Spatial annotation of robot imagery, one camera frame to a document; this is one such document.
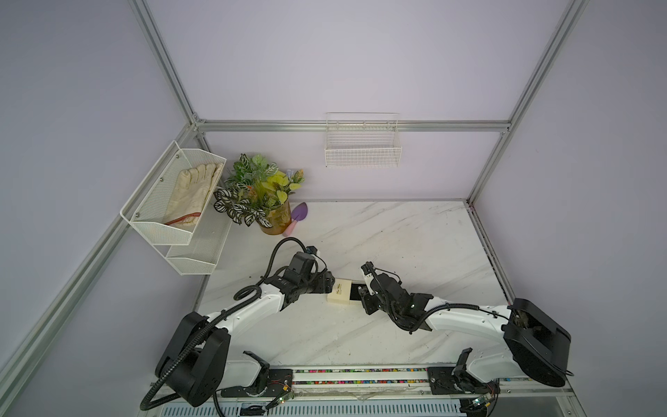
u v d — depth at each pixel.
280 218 1.05
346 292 0.89
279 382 0.73
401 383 0.75
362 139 0.93
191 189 0.80
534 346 0.43
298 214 1.15
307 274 0.70
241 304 0.50
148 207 0.69
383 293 0.63
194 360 0.41
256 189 1.00
